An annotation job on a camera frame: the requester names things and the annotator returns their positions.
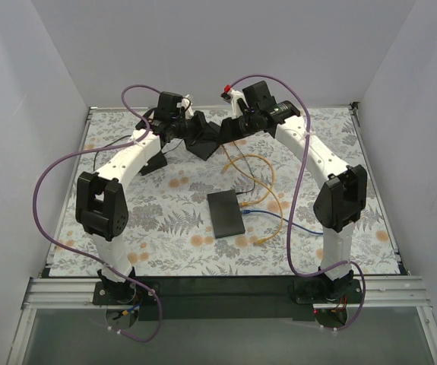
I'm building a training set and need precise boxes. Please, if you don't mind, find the yellow ethernet cable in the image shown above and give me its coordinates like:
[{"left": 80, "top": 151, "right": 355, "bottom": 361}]
[
  {"left": 221, "top": 144, "right": 283, "bottom": 245},
  {"left": 220, "top": 154, "right": 276, "bottom": 202}
]

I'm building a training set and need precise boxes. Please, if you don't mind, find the black network switch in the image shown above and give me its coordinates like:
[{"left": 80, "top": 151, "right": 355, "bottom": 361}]
[
  {"left": 207, "top": 189, "right": 245, "bottom": 239},
  {"left": 186, "top": 141, "right": 219, "bottom": 161}
]

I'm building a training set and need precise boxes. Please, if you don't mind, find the blue ethernet cable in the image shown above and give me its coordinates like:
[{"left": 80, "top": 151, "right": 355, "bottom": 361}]
[{"left": 242, "top": 207, "right": 325, "bottom": 235}]

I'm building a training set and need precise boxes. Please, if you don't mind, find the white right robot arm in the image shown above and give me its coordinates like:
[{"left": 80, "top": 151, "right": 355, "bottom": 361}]
[{"left": 218, "top": 97, "right": 367, "bottom": 298}]

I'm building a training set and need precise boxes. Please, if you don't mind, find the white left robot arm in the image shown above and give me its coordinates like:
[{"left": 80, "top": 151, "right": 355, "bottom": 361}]
[{"left": 75, "top": 111, "right": 219, "bottom": 303}]

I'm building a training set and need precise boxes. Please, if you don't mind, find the black power adapter brick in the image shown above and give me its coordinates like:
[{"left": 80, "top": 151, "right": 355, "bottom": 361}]
[{"left": 139, "top": 151, "right": 168, "bottom": 176}]

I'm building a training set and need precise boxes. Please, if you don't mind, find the floral patterned table mat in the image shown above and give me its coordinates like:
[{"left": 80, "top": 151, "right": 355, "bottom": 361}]
[{"left": 48, "top": 107, "right": 400, "bottom": 277}]

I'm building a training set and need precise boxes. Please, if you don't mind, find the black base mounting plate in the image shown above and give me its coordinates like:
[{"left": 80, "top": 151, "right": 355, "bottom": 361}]
[{"left": 92, "top": 275, "right": 363, "bottom": 321}]

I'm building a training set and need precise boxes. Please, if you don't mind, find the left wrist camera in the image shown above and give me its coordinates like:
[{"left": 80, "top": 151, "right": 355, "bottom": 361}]
[{"left": 153, "top": 91, "right": 194, "bottom": 122}]

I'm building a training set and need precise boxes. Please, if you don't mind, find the thin black adapter cable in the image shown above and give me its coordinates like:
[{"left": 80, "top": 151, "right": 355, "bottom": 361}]
[{"left": 91, "top": 137, "right": 257, "bottom": 195}]

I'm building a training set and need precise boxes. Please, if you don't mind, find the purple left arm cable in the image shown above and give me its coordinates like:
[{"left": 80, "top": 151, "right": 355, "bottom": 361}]
[{"left": 31, "top": 84, "right": 166, "bottom": 342}]

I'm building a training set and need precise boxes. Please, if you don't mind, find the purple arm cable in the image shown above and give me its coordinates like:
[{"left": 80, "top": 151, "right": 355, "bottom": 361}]
[
  {"left": 226, "top": 73, "right": 364, "bottom": 330},
  {"left": 31, "top": 84, "right": 166, "bottom": 342}
]

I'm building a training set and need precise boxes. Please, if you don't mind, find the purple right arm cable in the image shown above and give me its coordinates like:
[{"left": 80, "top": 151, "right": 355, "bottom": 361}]
[{"left": 226, "top": 73, "right": 364, "bottom": 330}]

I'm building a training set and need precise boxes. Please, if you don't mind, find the aluminium frame rail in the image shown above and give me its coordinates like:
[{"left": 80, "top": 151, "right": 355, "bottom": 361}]
[{"left": 22, "top": 276, "right": 432, "bottom": 309}]

